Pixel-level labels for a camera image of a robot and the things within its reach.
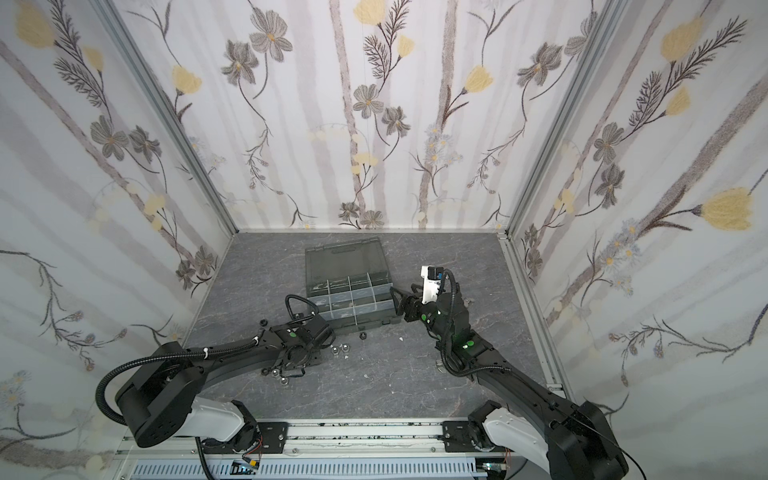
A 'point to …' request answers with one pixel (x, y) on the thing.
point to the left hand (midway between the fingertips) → (308, 351)
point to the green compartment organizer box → (349, 282)
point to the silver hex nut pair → (344, 348)
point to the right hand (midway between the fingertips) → (397, 283)
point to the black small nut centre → (363, 335)
